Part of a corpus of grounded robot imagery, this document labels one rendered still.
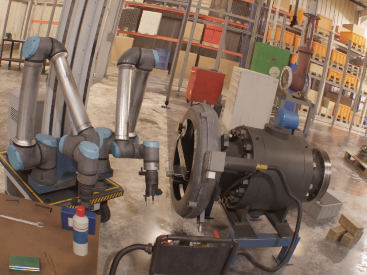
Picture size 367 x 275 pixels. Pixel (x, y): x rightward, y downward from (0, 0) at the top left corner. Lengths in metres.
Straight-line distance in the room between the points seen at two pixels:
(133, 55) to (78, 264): 1.24
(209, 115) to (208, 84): 5.49
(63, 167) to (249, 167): 1.19
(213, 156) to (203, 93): 5.76
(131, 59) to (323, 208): 2.37
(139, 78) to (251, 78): 4.04
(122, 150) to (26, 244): 0.88
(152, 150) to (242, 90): 4.19
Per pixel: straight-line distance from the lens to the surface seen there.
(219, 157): 1.71
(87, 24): 2.07
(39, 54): 1.60
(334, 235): 3.01
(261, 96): 5.97
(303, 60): 6.33
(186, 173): 1.92
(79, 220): 1.19
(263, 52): 9.25
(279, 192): 2.15
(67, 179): 2.00
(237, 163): 1.76
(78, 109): 1.52
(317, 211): 3.33
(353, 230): 3.06
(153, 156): 1.79
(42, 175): 1.89
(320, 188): 2.44
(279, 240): 2.25
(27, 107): 1.66
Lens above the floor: 1.32
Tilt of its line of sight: 14 degrees down
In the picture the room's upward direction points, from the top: 13 degrees clockwise
